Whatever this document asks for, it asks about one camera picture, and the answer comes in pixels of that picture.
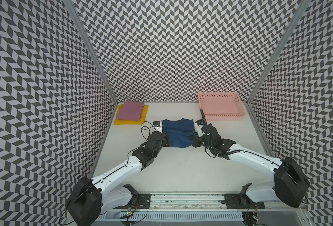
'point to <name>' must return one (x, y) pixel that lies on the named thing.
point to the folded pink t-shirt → (131, 110)
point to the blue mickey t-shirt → (180, 132)
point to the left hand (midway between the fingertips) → (166, 133)
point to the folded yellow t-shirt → (141, 121)
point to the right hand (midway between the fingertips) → (191, 138)
